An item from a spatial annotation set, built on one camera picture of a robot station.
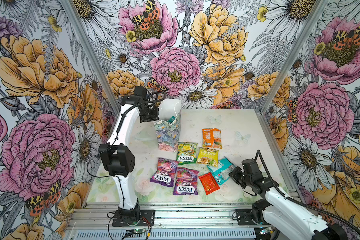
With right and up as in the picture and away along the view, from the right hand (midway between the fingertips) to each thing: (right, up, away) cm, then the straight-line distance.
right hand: (228, 176), depth 85 cm
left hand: (-40, +30, +1) cm, 50 cm away
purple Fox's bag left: (-35, +1, +2) cm, 35 cm away
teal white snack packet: (-3, +2, +2) cm, 4 cm away
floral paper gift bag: (-34, +28, -2) cm, 44 cm away
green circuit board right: (+15, -20, -13) cm, 29 cm away
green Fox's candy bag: (-23, +11, +9) cm, 27 cm away
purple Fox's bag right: (-23, -2, -2) cm, 23 cm away
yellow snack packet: (-10, +9, +9) cm, 16 cm away
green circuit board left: (-46, -21, -14) cm, 52 cm away
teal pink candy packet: (-31, +32, -4) cm, 45 cm away
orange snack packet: (-6, +20, +17) cm, 27 cm away
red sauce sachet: (-11, -4, 0) cm, 11 cm away
